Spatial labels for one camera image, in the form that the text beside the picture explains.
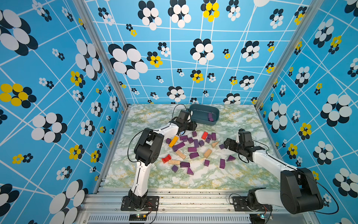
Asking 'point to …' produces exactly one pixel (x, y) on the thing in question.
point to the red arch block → (166, 158)
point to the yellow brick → (174, 140)
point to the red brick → (204, 135)
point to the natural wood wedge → (214, 144)
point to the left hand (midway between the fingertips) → (196, 123)
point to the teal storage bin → (201, 114)
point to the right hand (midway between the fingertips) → (232, 143)
